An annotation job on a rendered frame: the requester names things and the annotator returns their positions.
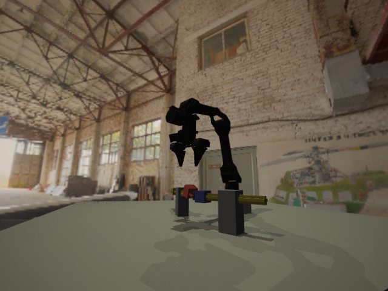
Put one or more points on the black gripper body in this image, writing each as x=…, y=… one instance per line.
x=183, y=144

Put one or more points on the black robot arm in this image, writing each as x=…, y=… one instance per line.
x=183, y=116

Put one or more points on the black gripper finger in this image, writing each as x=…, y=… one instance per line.
x=198, y=153
x=180, y=154

